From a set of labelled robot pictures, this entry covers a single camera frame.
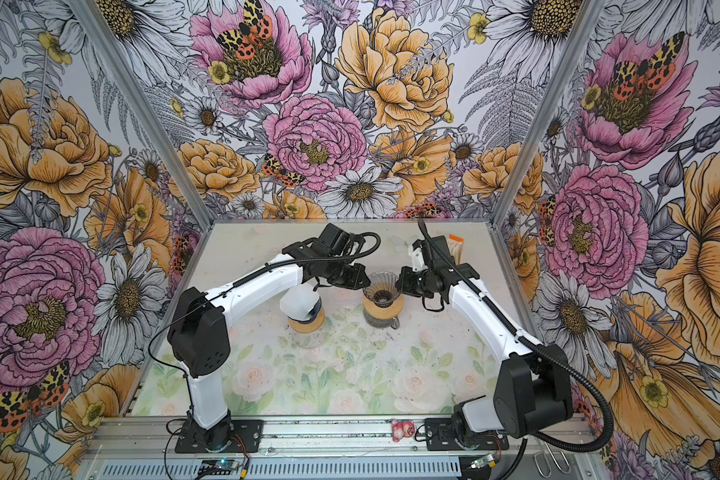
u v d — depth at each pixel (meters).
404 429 0.73
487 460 0.71
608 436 0.38
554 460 0.71
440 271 0.61
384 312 0.85
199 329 0.51
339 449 0.73
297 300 0.81
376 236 0.73
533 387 0.42
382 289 0.89
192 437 0.73
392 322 0.92
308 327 0.80
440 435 0.74
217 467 0.71
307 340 0.90
